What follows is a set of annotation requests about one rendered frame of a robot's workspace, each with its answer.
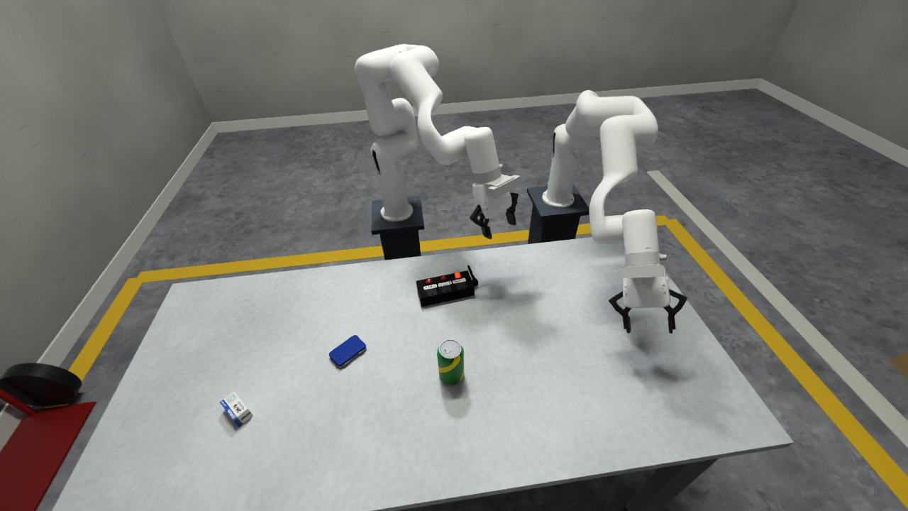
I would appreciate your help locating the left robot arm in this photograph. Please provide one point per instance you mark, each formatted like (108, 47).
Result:
(618, 125)

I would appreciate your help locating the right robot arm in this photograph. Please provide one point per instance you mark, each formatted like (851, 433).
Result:
(412, 68)

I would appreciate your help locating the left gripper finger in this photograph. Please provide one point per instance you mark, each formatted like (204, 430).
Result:
(673, 311)
(623, 312)

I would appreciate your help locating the black power strip body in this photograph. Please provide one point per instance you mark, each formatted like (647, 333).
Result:
(446, 287)

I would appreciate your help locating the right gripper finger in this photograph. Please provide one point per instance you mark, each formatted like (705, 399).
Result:
(510, 211)
(485, 228)

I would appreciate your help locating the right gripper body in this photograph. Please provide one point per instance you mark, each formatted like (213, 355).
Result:
(489, 205)

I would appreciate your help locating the green drink can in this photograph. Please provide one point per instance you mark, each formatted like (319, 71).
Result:
(450, 356)

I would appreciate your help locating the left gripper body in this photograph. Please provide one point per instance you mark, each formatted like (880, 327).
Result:
(646, 292)

